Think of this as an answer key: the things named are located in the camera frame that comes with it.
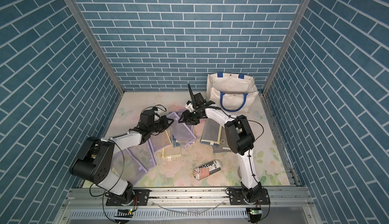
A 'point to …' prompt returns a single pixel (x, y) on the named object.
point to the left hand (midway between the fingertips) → (178, 120)
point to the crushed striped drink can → (203, 171)
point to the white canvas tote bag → (231, 92)
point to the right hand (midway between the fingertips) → (182, 122)
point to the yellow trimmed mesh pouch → (224, 146)
